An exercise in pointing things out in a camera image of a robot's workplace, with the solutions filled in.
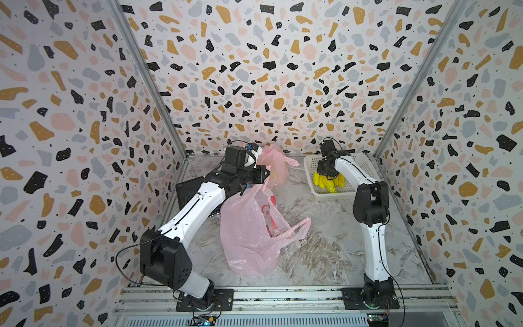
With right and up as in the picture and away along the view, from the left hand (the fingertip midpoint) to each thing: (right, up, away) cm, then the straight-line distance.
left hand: (272, 171), depth 79 cm
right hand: (+28, +1, +27) cm, 39 cm away
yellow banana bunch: (+28, -6, +19) cm, 34 cm away
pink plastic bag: (+2, +4, +22) cm, 22 cm away
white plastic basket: (+49, +6, +32) cm, 59 cm away
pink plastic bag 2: (-8, -24, +3) cm, 25 cm away
